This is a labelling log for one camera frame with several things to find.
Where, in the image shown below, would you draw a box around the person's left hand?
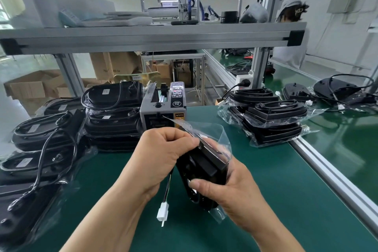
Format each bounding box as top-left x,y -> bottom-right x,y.
118,126 -> 200,202

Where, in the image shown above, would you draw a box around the person's right hand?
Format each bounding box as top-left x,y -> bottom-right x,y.
188,153 -> 278,241

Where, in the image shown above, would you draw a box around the group of bagged black lamps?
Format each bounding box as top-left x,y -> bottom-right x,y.
219,86 -> 320,148

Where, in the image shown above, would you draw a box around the unbagged black lamps with cables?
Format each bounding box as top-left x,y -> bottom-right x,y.
280,73 -> 378,113

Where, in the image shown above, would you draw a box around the grey tape dispenser machine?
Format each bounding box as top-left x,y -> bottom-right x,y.
140,81 -> 187,130

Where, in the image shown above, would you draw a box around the white power socket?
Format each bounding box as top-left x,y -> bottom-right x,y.
236,78 -> 254,89

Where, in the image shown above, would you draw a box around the grey metal shelf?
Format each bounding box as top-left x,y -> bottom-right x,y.
0,21 -> 308,56

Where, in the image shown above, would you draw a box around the white flat scale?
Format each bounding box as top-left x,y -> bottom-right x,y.
80,11 -> 154,27

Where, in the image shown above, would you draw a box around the black cup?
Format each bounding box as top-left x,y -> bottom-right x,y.
221,11 -> 239,23

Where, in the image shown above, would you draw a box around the white handset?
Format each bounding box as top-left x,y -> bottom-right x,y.
59,9 -> 82,27

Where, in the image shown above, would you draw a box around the white box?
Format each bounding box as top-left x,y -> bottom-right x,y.
56,0 -> 116,19

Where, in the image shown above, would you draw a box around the grey barcode scanner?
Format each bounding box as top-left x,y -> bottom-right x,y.
239,2 -> 269,24

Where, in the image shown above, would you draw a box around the aluminium table edge rail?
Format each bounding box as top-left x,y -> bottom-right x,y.
289,137 -> 378,232

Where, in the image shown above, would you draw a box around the bundle of black cables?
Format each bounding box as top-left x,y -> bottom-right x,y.
226,60 -> 254,75

